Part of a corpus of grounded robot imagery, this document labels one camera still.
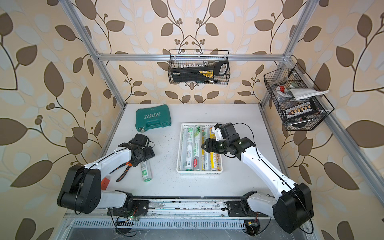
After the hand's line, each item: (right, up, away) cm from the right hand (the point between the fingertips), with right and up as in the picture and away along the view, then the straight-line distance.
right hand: (206, 146), depth 79 cm
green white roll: (-5, -5, +5) cm, 9 cm away
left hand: (-35, -7, +10) cm, 38 cm away
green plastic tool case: (-38, +16, +28) cm, 50 cm away
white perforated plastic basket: (-18, +6, +25) cm, 31 cm away
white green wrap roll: (-14, -5, +11) cm, 18 cm away
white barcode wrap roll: (-34, -14, +4) cm, 37 cm away
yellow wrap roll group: (-2, -1, -8) cm, 8 cm away
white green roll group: (0, -4, +1) cm, 4 cm away
